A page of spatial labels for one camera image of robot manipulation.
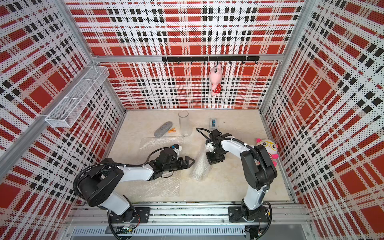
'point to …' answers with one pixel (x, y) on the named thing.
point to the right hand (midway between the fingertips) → (212, 162)
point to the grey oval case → (163, 129)
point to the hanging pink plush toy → (215, 76)
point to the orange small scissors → (172, 130)
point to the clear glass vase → (185, 127)
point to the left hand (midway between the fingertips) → (192, 162)
